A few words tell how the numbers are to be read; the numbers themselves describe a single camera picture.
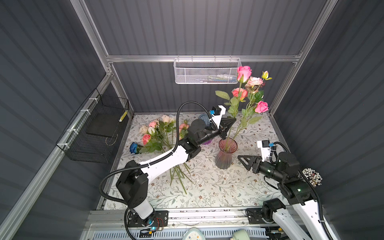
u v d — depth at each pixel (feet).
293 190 1.62
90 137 2.37
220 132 2.03
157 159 1.60
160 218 2.38
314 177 2.23
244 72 1.73
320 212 1.48
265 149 2.04
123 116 2.66
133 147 3.13
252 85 2.12
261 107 2.08
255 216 2.42
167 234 2.32
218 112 1.86
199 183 2.79
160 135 3.35
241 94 2.29
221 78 3.01
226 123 2.02
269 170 1.92
